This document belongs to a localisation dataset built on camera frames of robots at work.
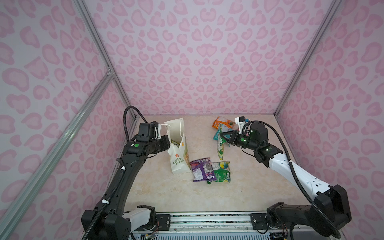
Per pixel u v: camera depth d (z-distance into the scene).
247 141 0.66
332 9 0.70
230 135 0.73
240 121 0.72
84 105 0.72
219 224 0.74
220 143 0.74
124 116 0.56
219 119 1.15
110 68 0.90
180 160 0.84
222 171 0.86
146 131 0.57
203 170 0.88
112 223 0.37
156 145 0.63
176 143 0.72
